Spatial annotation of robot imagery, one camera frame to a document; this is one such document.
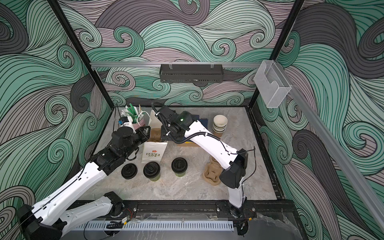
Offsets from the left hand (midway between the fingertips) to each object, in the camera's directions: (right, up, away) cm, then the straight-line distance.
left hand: (150, 126), depth 72 cm
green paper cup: (+1, -29, +8) cm, 30 cm away
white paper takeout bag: (0, -14, +5) cm, 15 cm away
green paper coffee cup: (+15, -27, +7) cm, 31 cm away
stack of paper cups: (+38, 0, +18) cm, 42 cm away
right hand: (+8, -5, +1) cm, 9 cm away
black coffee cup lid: (-15, -26, +11) cm, 32 cm away
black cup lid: (+14, -21, +4) cm, 25 cm away
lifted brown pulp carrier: (+4, -4, -6) cm, 8 cm away
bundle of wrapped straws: (-19, +9, +21) cm, 30 cm away
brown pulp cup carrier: (+32, -28, +10) cm, 43 cm away
